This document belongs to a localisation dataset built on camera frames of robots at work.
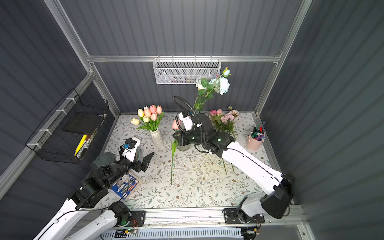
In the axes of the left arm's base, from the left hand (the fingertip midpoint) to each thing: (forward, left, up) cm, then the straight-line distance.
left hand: (145, 149), depth 65 cm
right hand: (+6, -13, +2) cm, 14 cm away
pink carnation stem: (+37, -48, -26) cm, 66 cm away
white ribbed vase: (+20, +1, -18) cm, 27 cm away
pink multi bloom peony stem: (+43, -49, -23) cm, 70 cm away
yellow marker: (+6, +33, -4) cm, 34 cm away
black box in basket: (+17, +36, -1) cm, 40 cm away
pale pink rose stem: (+45, -41, -22) cm, 65 cm away
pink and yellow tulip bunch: (+20, +2, 0) cm, 20 cm away
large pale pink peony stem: (+6, -40, -30) cm, 50 cm away
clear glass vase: (+20, -15, -31) cm, 40 cm away
